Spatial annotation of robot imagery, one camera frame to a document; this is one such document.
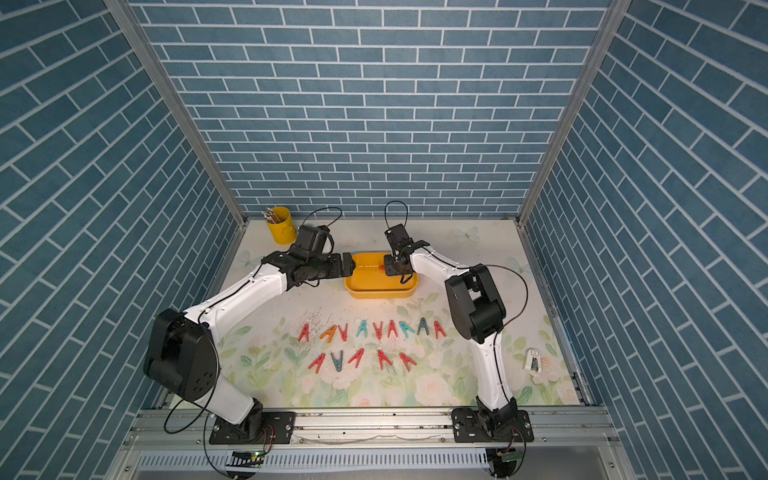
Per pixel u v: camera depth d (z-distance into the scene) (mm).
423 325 912
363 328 910
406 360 845
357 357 848
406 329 910
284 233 1077
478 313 557
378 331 905
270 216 988
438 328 910
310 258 668
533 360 841
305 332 906
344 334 897
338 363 844
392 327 912
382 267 1073
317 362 844
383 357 849
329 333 891
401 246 801
